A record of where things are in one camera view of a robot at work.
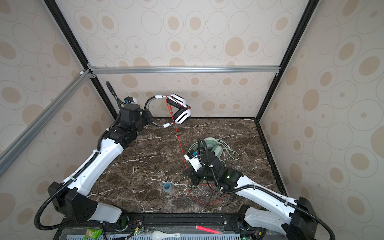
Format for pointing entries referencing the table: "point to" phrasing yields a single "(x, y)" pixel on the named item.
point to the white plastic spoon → (158, 235)
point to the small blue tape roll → (167, 186)
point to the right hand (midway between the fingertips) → (185, 172)
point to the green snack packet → (92, 233)
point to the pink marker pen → (209, 229)
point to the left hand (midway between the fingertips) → (153, 107)
